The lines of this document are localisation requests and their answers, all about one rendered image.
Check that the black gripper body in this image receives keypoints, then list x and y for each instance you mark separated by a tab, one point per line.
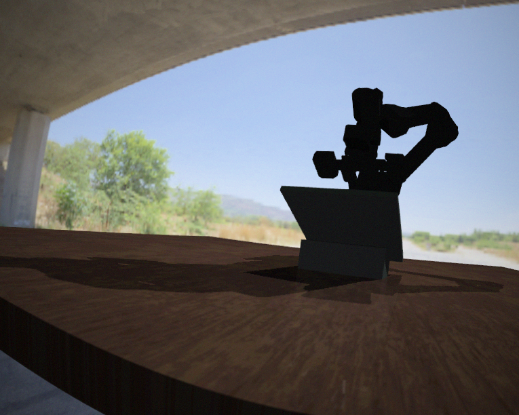
327	165

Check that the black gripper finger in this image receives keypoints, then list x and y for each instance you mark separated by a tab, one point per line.
367	175
348	172

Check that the grey switch panel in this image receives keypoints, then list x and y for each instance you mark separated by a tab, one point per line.
348	232

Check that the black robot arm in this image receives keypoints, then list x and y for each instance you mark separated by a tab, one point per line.
372	116

